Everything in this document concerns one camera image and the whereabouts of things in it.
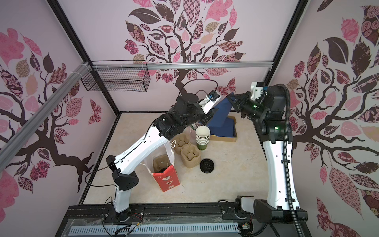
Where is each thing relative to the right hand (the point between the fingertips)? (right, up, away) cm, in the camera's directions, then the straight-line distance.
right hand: (226, 95), depth 58 cm
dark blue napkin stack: (+11, -16, +46) cm, 50 cm away
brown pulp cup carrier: (-15, -29, +28) cm, 43 cm away
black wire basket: (-77, +26, +64) cm, 103 cm away
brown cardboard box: (+13, -22, +43) cm, 50 cm away
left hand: (-5, -4, +7) cm, 10 cm away
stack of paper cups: (-8, -20, +27) cm, 35 cm away
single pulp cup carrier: (-34, -37, +34) cm, 61 cm away
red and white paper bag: (-25, -38, +9) cm, 46 cm away
